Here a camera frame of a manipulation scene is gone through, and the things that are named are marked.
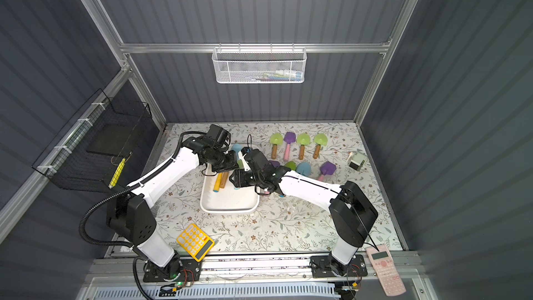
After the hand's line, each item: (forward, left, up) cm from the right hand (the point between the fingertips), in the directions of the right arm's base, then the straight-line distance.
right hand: (235, 177), depth 80 cm
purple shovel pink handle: (+34, -24, -15) cm, 44 cm away
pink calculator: (-29, -55, -15) cm, 64 cm away
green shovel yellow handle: (+17, -24, -16) cm, 33 cm away
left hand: (+4, -2, 0) cm, 4 cm away
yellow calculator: (-20, +15, -14) cm, 29 cm away
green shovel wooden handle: (+32, -16, -14) cm, 39 cm away
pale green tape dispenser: (+17, -55, -12) cm, 59 cm away
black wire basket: (+2, +50, +13) cm, 52 cm away
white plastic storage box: (-2, +6, -16) cm, 17 cm away
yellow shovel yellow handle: (+5, +10, -13) cm, 17 cm away
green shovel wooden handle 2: (+33, -40, -15) cm, 54 cm away
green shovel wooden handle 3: (+8, +8, -14) cm, 18 cm away
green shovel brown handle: (+33, -31, -15) cm, 47 cm away
